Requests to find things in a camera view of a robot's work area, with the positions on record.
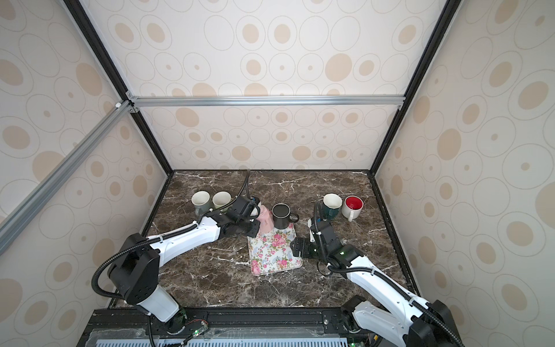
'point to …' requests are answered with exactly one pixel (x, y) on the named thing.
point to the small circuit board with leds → (203, 328)
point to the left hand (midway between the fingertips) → (264, 223)
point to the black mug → (282, 216)
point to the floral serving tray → (271, 252)
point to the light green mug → (220, 199)
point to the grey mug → (201, 200)
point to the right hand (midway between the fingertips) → (300, 244)
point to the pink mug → (266, 220)
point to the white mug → (352, 207)
